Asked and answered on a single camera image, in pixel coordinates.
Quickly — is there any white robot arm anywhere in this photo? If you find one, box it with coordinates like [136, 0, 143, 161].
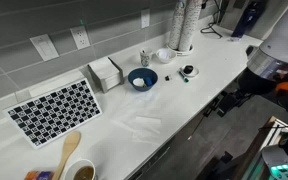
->
[218, 10, 288, 117]

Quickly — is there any dark blue bowl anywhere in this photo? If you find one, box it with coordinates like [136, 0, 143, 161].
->
[128, 68, 158, 92]

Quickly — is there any small white saucer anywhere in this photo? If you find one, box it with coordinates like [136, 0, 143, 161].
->
[180, 65, 199, 77]

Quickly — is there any small blue object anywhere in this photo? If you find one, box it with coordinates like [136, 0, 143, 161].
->
[145, 77, 153, 86]

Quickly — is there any checkerboard calibration board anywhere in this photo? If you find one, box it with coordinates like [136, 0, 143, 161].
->
[3, 78, 102, 149]

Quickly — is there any black object on saucer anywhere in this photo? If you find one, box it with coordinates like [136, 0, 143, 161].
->
[183, 65, 193, 74]

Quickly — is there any black power cable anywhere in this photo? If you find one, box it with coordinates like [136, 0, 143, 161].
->
[200, 0, 230, 39]

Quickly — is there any small white bowl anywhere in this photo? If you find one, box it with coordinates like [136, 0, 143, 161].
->
[156, 48, 177, 64]

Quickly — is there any white round cup tray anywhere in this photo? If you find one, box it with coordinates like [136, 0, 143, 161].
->
[166, 44, 194, 56]

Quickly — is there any white light switch plate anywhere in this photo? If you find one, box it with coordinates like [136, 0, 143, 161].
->
[30, 34, 59, 61]

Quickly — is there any wooden spoon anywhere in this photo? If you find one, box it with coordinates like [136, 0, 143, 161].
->
[52, 131, 81, 180]

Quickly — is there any tall paper cup stack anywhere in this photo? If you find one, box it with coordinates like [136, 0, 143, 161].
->
[179, 0, 203, 51]

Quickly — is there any white cup with brown liquid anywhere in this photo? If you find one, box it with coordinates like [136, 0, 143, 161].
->
[64, 159, 97, 180]

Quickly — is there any white wall outlet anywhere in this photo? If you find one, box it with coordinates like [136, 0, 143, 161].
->
[70, 26, 90, 50]
[141, 9, 150, 28]

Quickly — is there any green marker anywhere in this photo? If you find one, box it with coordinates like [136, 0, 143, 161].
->
[178, 70, 189, 83]

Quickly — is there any orange packet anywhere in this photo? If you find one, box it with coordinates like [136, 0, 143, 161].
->
[24, 171, 53, 180]

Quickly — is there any white crumpled object in bowl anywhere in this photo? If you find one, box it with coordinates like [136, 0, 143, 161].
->
[133, 78, 145, 87]

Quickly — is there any white wall outlet right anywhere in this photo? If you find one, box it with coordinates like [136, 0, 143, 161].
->
[141, 9, 150, 28]

